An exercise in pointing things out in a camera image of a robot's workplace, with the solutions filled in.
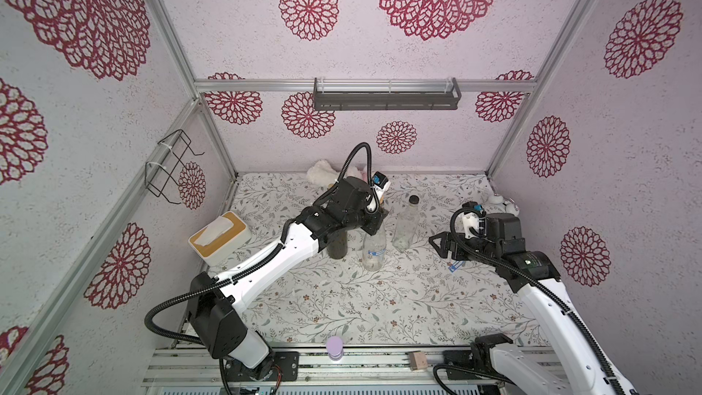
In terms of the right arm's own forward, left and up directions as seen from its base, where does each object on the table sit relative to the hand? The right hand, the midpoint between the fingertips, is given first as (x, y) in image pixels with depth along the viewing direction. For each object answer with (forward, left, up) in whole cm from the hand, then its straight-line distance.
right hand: (441, 237), depth 75 cm
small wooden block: (-27, +7, -19) cm, 34 cm away
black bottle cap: (+10, +7, +4) cm, 13 cm away
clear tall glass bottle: (+9, +17, -22) cm, 29 cm away
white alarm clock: (+21, -27, -12) cm, 36 cm away
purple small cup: (-26, +28, -11) cm, 40 cm away
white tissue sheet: (+11, +73, -14) cm, 75 cm away
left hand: (+5, +17, +5) cm, 18 cm away
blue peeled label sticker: (+2, -10, -22) cm, 25 cm away
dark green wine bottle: (+5, +30, -15) cm, 33 cm away
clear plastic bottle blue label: (+18, +5, -22) cm, 28 cm away
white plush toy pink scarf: (+37, +38, -13) cm, 55 cm away
